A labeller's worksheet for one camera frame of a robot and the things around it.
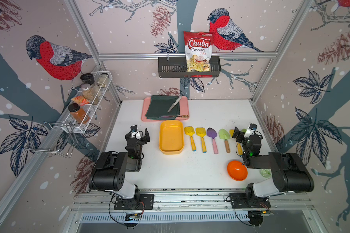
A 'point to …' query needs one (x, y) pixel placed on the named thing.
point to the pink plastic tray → (184, 109)
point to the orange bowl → (237, 170)
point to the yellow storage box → (171, 137)
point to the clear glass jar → (102, 80)
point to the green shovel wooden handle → (223, 134)
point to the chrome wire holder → (56, 138)
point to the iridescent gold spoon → (183, 116)
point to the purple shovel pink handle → (212, 133)
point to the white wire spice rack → (89, 108)
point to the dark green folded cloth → (160, 105)
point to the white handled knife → (174, 104)
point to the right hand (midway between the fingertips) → (242, 127)
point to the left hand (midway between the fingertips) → (141, 126)
